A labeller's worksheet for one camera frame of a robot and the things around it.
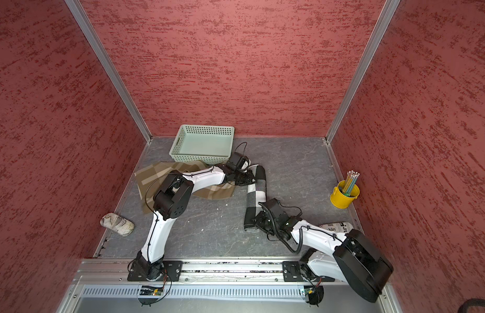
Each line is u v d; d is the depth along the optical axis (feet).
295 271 2.43
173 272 2.43
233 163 2.66
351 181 2.77
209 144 3.86
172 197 1.86
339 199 2.87
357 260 1.39
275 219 2.19
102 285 2.35
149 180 3.29
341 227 2.72
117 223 2.72
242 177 2.86
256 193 2.94
